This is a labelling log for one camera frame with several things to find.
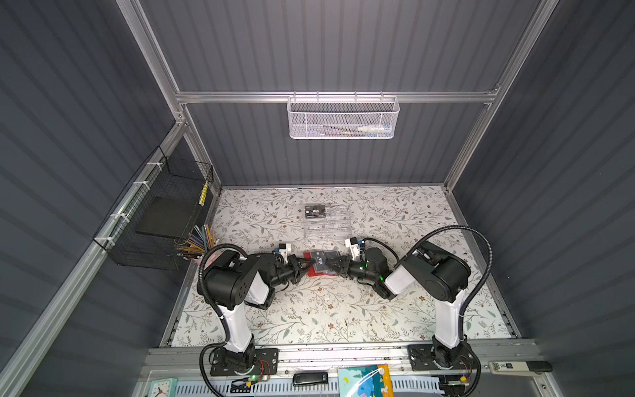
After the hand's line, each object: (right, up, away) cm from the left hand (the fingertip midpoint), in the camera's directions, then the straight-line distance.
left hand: (319, 264), depth 86 cm
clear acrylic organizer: (+6, +10, +18) cm, 22 cm away
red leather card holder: (0, -2, +1) cm, 2 cm away
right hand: (+3, 0, +1) cm, 4 cm away
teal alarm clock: (-43, -31, -18) cm, 56 cm away
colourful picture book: (+14, -30, -17) cm, 37 cm away
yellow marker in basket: (-39, +25, -3) cm, 47 cm away
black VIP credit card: (-2, +19, +13) cm, 23 cm away
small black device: (-5, -28, -19) cm, 34 cm away
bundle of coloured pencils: (-43, +9, +2) cm, 44 cm away
